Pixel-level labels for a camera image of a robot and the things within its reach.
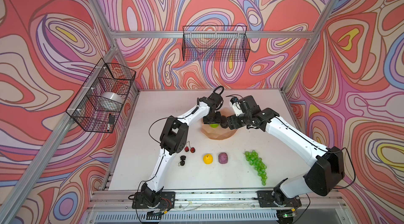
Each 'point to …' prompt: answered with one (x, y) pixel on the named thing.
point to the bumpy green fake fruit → (214, 125)
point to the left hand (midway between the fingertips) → (218, 121)
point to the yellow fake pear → (208, 159)
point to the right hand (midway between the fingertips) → (233, 123)
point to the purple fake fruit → (223, 158)
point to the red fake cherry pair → (192, 149)
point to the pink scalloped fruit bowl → (219, 133)
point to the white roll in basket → (110, 101)
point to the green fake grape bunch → (254, 160)
